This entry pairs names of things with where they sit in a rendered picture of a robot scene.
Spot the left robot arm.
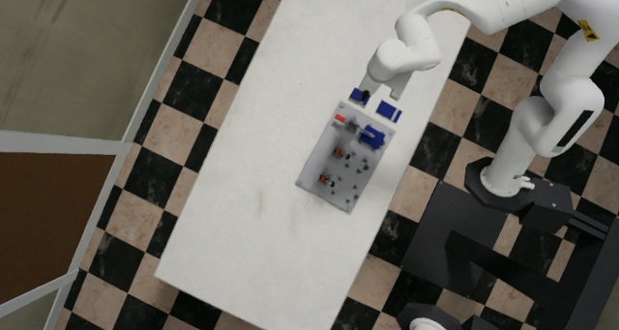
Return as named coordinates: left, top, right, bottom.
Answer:
left=410, top=318, right=445, bottom=330

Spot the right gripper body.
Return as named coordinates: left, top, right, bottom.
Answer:
left=359, top=74, right=382, bottom=95

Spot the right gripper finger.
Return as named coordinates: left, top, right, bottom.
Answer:
left=360, top=90, right=369, bottom=102

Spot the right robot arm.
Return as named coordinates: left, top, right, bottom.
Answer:
left=367, top=0, right=619, bottom=196

